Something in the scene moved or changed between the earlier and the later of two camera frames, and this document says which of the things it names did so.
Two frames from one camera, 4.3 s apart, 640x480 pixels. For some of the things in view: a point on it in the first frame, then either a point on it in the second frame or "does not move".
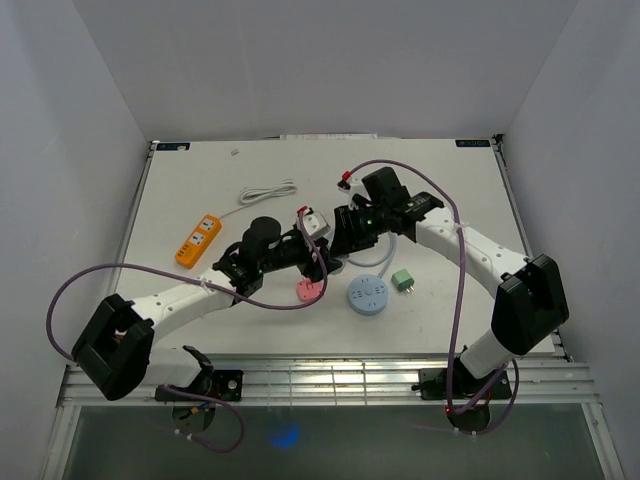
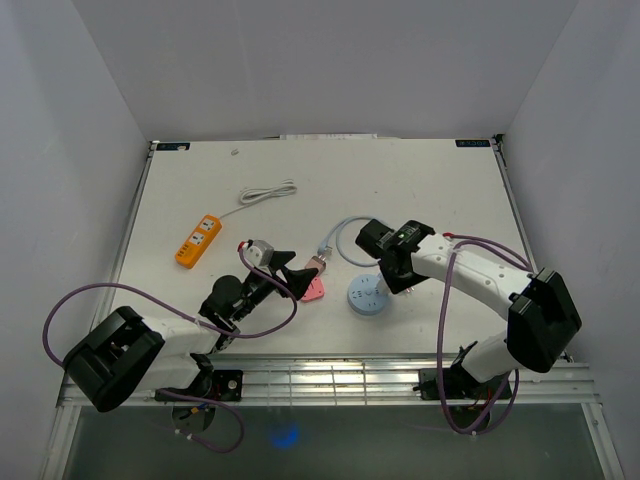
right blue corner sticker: (472, 143) does not move
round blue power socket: (367, 294) does not move
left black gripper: (308, 268) → (297, 280)
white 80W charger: (343, 260) → (381, 286)
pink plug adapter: (308, 290) does not move
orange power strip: (198, 242) does not move
